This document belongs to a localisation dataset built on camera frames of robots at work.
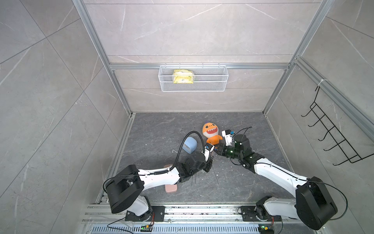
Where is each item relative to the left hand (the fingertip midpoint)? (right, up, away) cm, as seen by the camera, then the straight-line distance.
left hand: (214, 154), depth 79 cm
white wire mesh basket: (-2, +49, +21) cm, 54 cm away
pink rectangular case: (-24, -19, 0) cm, 31 cm away
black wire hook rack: (+54, +9, -17) cm, 57 cm away
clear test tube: (-13, -8, -17) cm, 23 cm away
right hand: (-1, +4, +2) cm, 4 cm away
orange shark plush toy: (+1, +12, +19) cm, 22 cm away
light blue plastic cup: (-13, +4, +11) cm, 18 cm away
